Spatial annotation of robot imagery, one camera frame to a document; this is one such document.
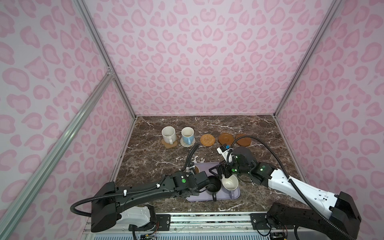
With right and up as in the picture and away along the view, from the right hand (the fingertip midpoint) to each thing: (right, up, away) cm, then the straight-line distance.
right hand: (215, 166), depth 74 cm
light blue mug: (-15, +15, +21) cm, 30 cm away
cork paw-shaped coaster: (-28, +7, +26) cm, 39 cm away
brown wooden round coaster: (+11, +12, +32) cm, 36 cm away
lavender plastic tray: (+5, -17, +8) cm, 19 cm away
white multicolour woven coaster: (-14, +7, +29) cm, 33 cm away
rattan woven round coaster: (-2, +11, +29) cm, 31 cm away
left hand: (-10, -10, +1) cm, 14 cm away
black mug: (+1, -14, +9) cm, 17 cm away
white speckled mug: (-29, +15, +29) cm, 43 cm away
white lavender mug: (+9, -13, +10) cm, 19 cm away
